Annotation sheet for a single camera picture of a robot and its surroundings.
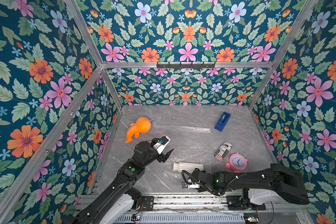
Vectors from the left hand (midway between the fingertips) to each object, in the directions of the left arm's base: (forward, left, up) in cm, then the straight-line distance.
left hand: (169, 143), depth 75 cm
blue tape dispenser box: (+24, -41, -15) cm, 49 cm away
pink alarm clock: (-7, -42, -18) cm, 46 cm away
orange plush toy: (+23, +19, -12) cm, 33 cm away
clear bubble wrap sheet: (+9, -14, -19) cm, 25 cm away
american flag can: (+4, -38, -17) cm, 41 cm away
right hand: (-12, -14, -18) cm, 26 cm away
